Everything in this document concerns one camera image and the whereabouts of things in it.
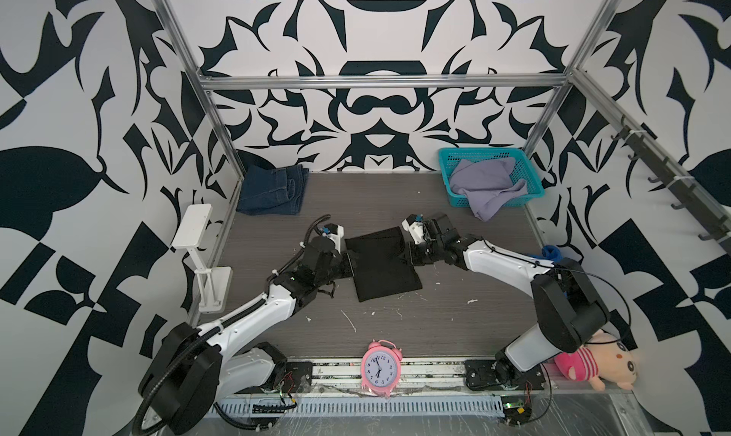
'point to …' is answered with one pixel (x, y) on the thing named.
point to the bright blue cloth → (550, 252)
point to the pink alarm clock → (381, 366)
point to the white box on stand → (213, 283)
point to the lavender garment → (486, 183)
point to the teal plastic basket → (523, 168)
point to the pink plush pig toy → (602, 360)
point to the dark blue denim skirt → (272, 191)
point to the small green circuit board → (517, 411)
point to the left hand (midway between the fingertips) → (360, 250)
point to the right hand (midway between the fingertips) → (395, 251)
